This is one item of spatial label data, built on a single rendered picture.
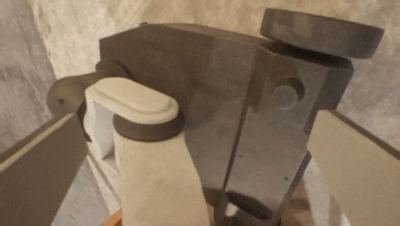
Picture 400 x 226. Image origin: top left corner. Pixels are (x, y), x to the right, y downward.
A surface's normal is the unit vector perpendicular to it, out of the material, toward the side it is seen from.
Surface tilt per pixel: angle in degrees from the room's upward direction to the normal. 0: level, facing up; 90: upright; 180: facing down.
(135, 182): 90
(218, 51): 0
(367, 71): 0
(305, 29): 6
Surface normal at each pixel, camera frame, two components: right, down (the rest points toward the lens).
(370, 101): -0.54, 0.34
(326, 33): -0.34, 0.38
